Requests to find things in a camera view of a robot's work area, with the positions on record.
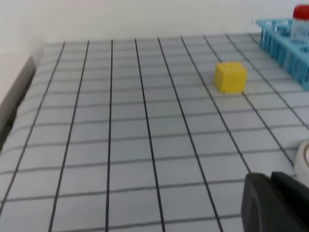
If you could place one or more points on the left white tape roll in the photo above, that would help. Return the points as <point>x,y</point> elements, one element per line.
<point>301,163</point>

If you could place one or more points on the blue test tube rack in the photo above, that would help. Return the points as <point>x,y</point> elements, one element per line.
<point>292,57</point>

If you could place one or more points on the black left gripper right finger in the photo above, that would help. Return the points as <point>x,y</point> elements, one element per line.
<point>294,192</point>

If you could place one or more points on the white grid pattern cloth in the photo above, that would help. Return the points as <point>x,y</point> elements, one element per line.
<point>133,136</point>

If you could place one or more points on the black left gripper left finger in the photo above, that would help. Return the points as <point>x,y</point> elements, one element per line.
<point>263,208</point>

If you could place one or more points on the yellow foam cube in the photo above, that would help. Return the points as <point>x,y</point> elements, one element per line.
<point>230,77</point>

